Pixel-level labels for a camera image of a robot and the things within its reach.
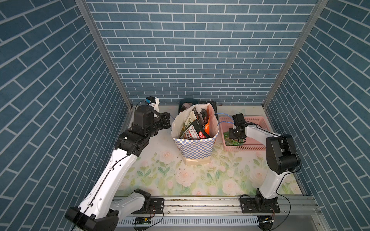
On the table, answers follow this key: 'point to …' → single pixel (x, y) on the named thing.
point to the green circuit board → (143, 220)
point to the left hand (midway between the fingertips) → (175, 114)
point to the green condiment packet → (231, 142)
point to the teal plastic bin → (187, 100)
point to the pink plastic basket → (259, 121)
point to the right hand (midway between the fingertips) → (233, 134)
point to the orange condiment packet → (206, 127)
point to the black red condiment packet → (203, 116)
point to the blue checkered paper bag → (195, 151)
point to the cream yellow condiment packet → (195, 130)
